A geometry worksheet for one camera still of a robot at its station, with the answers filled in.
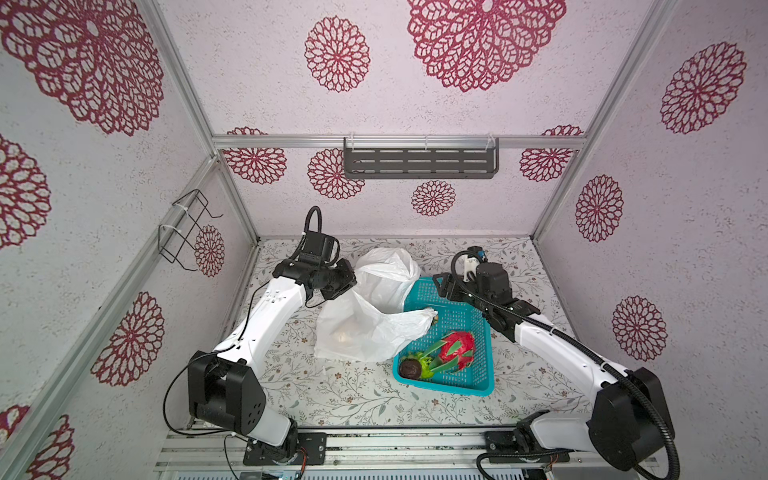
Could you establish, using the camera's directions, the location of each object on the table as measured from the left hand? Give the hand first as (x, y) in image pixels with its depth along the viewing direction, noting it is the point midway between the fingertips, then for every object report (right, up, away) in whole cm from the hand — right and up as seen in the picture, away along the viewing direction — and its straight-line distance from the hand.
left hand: (357, 284), depth 82 cm
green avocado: (+18, -22, -2) cm, 29 cm away
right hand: (+23, +3, 0) cm, 23 cm away
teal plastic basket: (+29, -11, +15) cm, 35 cm away
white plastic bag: (+4, -10, -2) cm, 11 cm away
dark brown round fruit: (+14, -22, -4) cm, 26 cm away
